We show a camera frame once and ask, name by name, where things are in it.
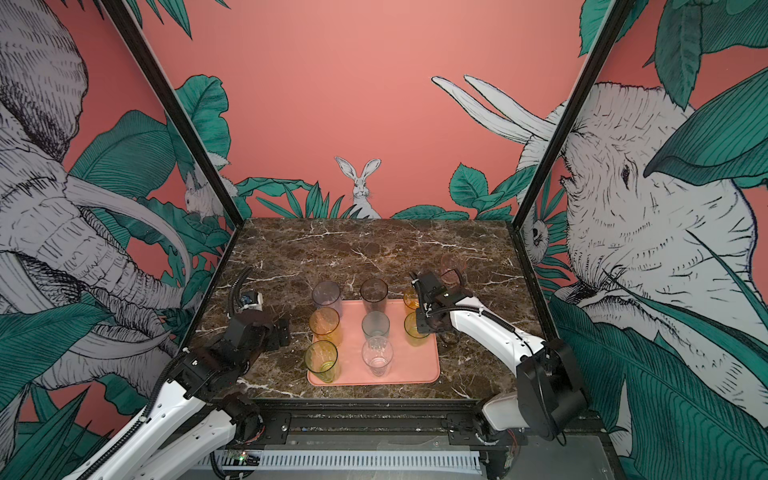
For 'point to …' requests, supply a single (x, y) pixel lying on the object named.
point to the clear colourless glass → (377, 355)
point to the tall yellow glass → (326, 324)
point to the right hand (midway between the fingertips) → (423, 320)
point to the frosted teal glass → (375, 324)
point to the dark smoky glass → (373, 292)
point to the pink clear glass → (453, 269)
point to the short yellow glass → (411, 298)
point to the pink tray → (410, 365)
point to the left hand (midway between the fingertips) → (273, 319)
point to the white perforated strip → (373, 461)
